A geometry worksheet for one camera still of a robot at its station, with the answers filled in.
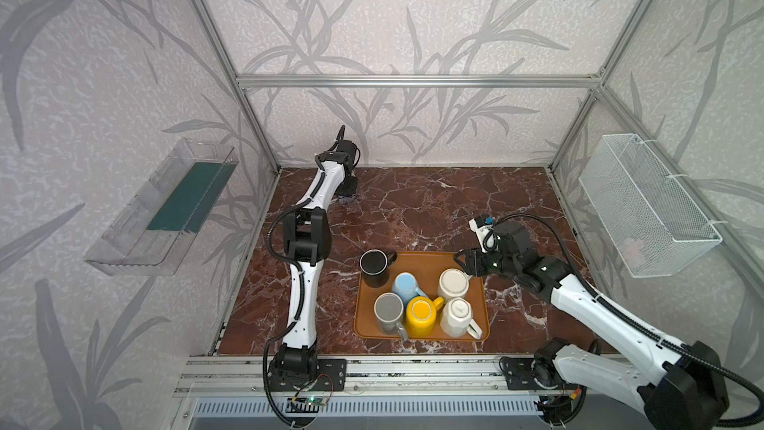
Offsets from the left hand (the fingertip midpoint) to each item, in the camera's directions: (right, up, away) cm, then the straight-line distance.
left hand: (345, 181), depth 104 cm
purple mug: (0, -7, +3) cm, 7 cm away
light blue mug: (+21, -29, -25) cm, 44 cm away
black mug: (+12, -25, -22) cm, 35 cm away
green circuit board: (-1, -54, -34) cm, 63 cm away
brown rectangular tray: (+28, -27, -14) cm, 41 cm away
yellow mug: (+25, -35, -30) cm, 52 cm away
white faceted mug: (+34, -35, -32) cm, 58 cm away
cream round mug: (+34, -29, -23) cm, 50 cm away
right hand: (+36, -19, -24) cm, 47 cm away
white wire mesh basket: (+72, -10, -44) cm, 85 cm away
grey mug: (+17, -34, -31) cm, 49 cm away
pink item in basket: (+78, -19, -31) cm, 86 cm away
